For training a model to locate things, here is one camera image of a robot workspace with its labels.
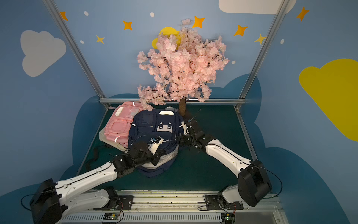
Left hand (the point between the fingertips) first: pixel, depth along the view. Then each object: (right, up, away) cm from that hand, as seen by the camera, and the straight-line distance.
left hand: (165, 149), depth 78 cm
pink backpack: (-37, +13, +22) cm, 45 cm away
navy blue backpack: (-16, +13, +19) cm, 28 cm away
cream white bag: (-46, +4, +18) cm, 49 cm away
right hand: (+8, +7, +6) cm, 12 cm away
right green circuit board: (+34, -36, -4) cm, 50 cm away
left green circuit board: (-28, -34, -6) cm, 44 cm away
